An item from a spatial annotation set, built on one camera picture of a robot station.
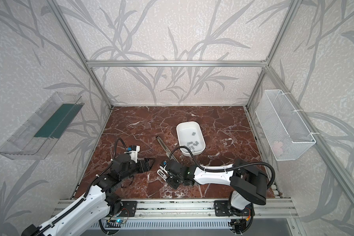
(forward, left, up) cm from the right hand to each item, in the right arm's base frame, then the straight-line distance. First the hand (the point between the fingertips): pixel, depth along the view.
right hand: (169, 175), depth 82 cm
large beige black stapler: (+17, +3, -2) cm, 18 cm away
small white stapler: (+1, +4, -2) cm, 5 cm away
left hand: (+8, +9, +8) cm, 14 cm away
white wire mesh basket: (+5, -53, +32) cm, 62 cm away
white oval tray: (+29, -13, -4) cm, 32 cm away
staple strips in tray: (+22, -16, -4) cm, 27 cm away
